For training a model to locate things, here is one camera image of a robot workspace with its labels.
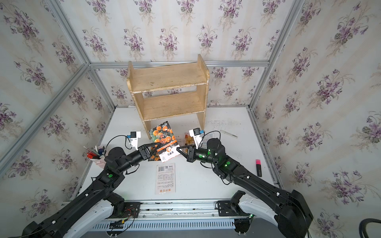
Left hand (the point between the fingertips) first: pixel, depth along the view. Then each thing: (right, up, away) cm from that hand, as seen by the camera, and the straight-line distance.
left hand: (160, 148), depth 69 cm
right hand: (+9, -1, -2) cm, 9 cm away
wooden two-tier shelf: (-8, +35, +45) cm, 58 cm away
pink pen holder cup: (-36, -10, +11) cm, 39 cm away
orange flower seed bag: (+4, 0, 0) cm, 4 cm away
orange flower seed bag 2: (-1, -3, -6) cm, 7 cm away
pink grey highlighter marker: (+55, -14, +19) cm, 60 cm away
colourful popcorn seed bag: (+13, 0, +31) cm, 34 cm away
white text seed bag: (+21, +6, -5) cm, 23 cm away
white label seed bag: (-1, -21, +15) cm, 26 cm away
